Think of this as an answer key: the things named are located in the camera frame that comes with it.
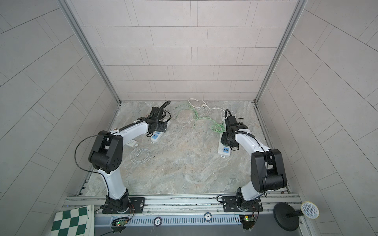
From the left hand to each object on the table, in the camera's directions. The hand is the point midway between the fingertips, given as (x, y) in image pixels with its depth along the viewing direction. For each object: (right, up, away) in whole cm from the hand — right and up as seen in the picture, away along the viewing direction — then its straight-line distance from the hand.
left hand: (160, 123), depth 99 cm
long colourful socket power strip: (+41, -16, -11) cm, 45 cm away
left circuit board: (-10, -41, -34) cm, 54 cm away
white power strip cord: (+24, +15, +17) cm, 33 cm away
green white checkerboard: (-30, -42, -33) cm, 61 cm away
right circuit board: (+49, -44, -31) cm, 72 cm away
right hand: (+43, -10, -8) cm, 45 cm away
